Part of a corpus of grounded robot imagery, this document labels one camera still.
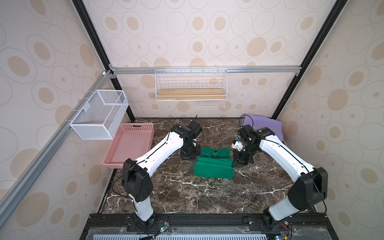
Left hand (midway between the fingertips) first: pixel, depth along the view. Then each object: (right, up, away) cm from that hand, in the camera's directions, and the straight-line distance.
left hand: (201, 159), depth 77 cm
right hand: (+16, -4, 0) cm, 17 cm away
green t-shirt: (+7, -2, +1) cm, 7 cm away
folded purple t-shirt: (+45, +22, +38) cm, 63 cm away
